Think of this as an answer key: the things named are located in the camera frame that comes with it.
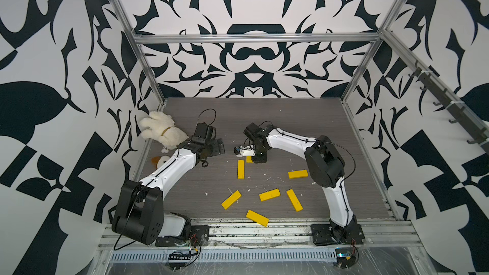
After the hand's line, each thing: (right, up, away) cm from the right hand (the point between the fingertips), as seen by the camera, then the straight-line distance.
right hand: (255, 152), depth 96 cm
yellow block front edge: (0, -23, -18) cm, 30 cm away
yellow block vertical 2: (-12, -18, -14) cm, 25 cm away
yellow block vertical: (-7, -7, -6) cm, 11 cm away
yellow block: (+16, -18, -14) cm, 28 cm away
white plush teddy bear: (-46, +13, -2) cm, 48 cm away
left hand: (-20, +5, -7) cm, 22 cm away
